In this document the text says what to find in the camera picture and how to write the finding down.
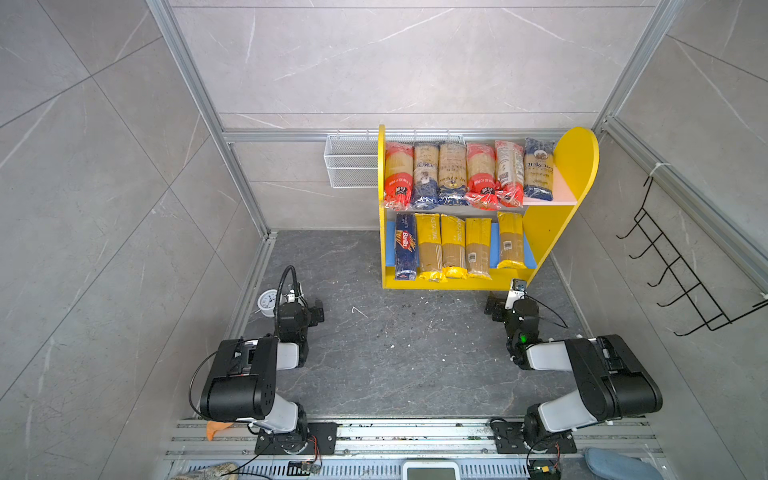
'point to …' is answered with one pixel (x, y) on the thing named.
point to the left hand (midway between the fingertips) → (299, 295)
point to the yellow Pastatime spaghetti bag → (429, 247)
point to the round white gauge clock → (267, 301)
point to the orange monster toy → (213, 426)
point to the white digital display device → (431, 470)
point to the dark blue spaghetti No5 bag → (405, 247)
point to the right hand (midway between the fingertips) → (505, 291)
